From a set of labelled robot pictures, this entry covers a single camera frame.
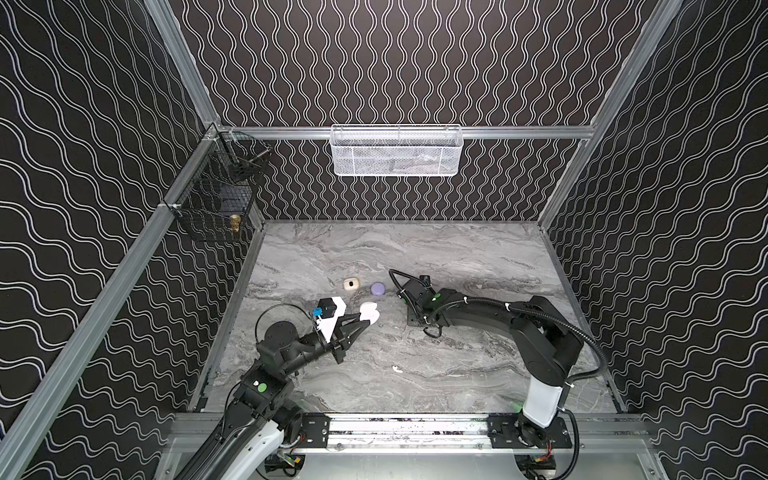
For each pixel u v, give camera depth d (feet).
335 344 1.95
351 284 3.29
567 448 2.37
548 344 1.58
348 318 2.14
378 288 3.28
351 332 2.15
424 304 2.32
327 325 1.91
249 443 1.77
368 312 2.18
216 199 3.11
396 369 2.75
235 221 2.72
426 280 2.75
